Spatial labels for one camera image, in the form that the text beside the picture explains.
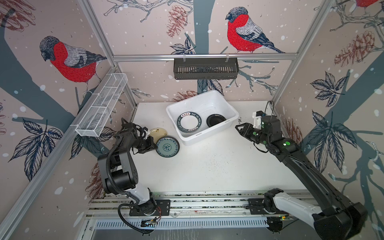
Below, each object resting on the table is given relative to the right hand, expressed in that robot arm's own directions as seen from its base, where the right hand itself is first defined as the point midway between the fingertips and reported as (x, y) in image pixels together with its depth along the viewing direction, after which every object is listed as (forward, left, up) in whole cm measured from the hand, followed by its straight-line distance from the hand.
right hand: (235, 128), depth 75 cm
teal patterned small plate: (-1, +39, -19) cm, 44 cm away
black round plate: (+24, +9, -22) cm, 34 cm away
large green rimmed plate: (+21, +28, -22) cm, 41 cm away
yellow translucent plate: (+12, +50, -23) cm, 56 cm away
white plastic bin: (+28, +19, -22) cm, 41 cm away
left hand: (-3, +46, -15) cm, 48 cm away
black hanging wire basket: (+49, +16, +5) cm, 51 cm away
